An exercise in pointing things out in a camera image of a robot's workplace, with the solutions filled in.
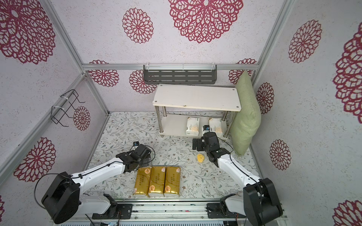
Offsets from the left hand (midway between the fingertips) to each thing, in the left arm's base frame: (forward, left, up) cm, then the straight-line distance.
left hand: (142, 161), depth 87 cm
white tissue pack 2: (+23, -47, +6) cm, 53 cm away
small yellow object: (+4, -36, -4) cm, 37 cm away
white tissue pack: (+23, -32, +6) cm, 40 cm away
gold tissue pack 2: (-14, -11, +2) cm, 18 cm away
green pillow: (+10, -57, +26) cm, 64 cm away
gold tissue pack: (-11, -3, +3) cm, 12 cm away
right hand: (+11, -35, +8) cm, 38 cm away
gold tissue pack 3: (-13, -19, +2) cm, 23 cm away
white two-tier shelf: (+22, -20, +28) cm, 41 cm away
